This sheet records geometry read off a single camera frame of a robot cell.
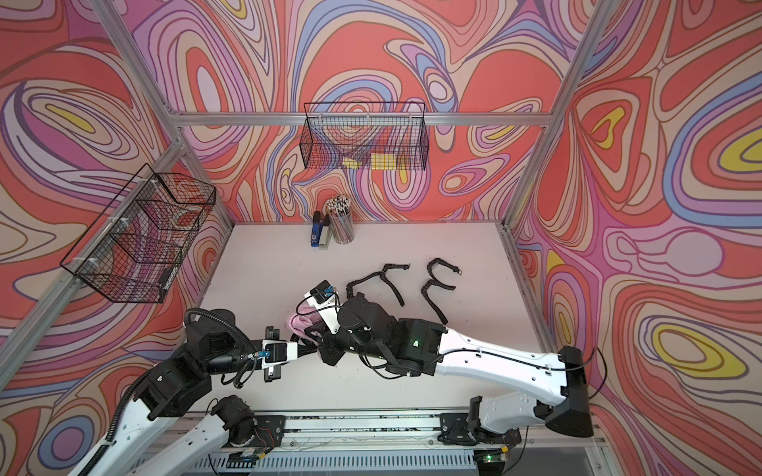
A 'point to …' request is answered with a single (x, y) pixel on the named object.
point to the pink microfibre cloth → (307, 316)
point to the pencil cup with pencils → (339, 208)
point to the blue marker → (317, 228)
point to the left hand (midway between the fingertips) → (314, 345)
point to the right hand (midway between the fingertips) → (311, 339)
